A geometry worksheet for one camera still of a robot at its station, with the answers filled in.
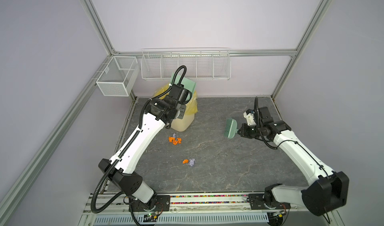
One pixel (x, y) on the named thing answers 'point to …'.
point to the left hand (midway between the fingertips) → (175, 109)
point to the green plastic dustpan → (188, 84)
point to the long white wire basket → (201, 63)
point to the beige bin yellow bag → (180, 125)
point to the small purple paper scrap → (174, 135)
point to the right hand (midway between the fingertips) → (239, 132)
